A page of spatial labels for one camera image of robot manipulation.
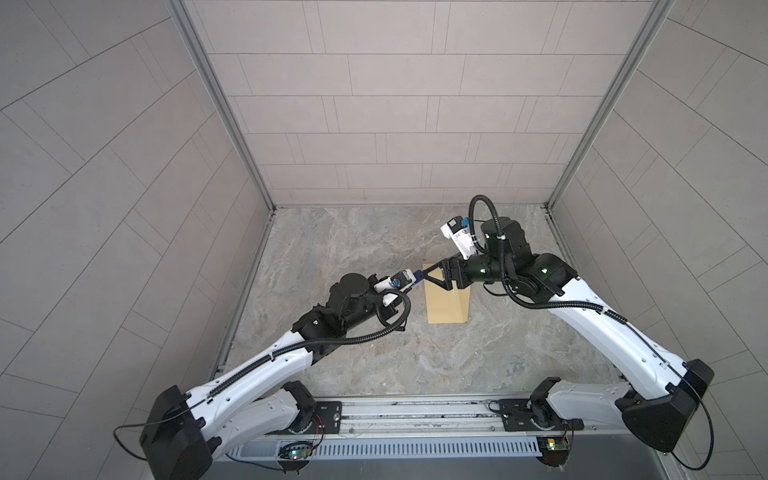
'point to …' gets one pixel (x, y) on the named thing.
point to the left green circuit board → (295, 451)
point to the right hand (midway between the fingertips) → (431, 273)
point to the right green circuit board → (555, 450)
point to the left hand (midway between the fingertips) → (412, 281)
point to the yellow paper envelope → (446, 306)
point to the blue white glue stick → (414, 277)
